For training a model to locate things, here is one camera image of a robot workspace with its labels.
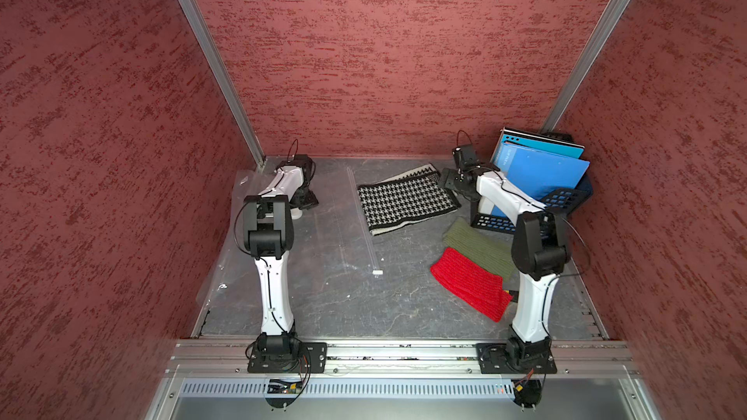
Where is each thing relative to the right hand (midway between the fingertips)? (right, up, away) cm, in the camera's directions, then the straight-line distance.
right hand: (453, 187), depth 99 cm
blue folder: (+23, +4, -15) cm, 28 cm away
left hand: (-56, -9, +1) cm, 57 cm away
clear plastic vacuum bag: (-41, -23, -7) cm, 48 cm away
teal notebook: (+22, +14, -14) cm, 29 cm away
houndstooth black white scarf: (-16, -4, +7) cm, 18 cm away
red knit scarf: (+5, -30, -15) cm, 34 cm away
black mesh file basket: (+28, -5, -17) cm, 33 cm away
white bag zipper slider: (-27, -27, -10) cm, 39 cm away
